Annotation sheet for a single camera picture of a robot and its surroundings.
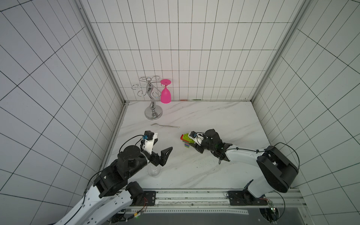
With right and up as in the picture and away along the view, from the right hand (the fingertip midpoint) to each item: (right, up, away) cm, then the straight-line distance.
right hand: (193, 135), depth 89 cm
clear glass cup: (-25, -19, -8) cm, 32 cm away
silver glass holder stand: (-30, +15, +21) cm, 40 cm away
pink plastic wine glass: (-19, +29, +10) cm, 36 cm away
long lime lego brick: (-5, +1, -11) cm, 12 cm away
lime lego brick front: (-4, -8, +3) cm, 9 cm away
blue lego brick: (-5, -6, +1) cm, 8 cm away
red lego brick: (-7, 0, -3) cm, 8 cm away
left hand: (-17, -1, -24) cm, 29 cm away
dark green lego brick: (-5, -3, -3) cm, 7 cm away
